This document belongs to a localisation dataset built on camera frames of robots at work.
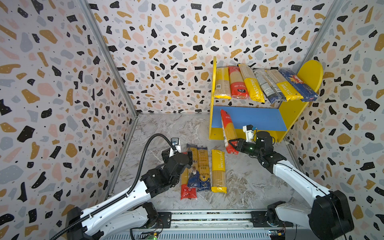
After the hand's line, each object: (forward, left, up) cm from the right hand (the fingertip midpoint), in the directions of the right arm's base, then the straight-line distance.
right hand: (228, 138), depth 79 cm
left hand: (-7, +23, +3) cm, 25 cm away
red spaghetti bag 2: (-22, +22, -19) cm, 36 cm away
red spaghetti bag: (+5, -1, 0) cm, 5 cm away
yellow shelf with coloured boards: (+23, -39, -11) cm, 46 cm away
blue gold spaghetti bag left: (-14, +18, -18) cm, 29 cm away
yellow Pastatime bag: (-17, +4, -20) cm, 27 cm away
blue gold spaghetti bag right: (-17, +12, -20) cm, 29 cm away
